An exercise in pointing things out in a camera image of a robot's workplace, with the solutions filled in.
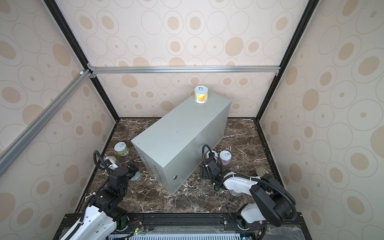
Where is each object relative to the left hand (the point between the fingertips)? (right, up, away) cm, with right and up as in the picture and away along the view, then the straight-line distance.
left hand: (133, 162), depth 80 cm
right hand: (+41, -7, +12) cm, 43 cm away
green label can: (-14, +5, +16) cm, 22 cm away
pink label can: (+52, +1, +12) cm, 54 cm away
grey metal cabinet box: (+24, +9, -18) cm, 31 cm away
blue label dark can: (-5, +3, -9) cm, 11 cm away
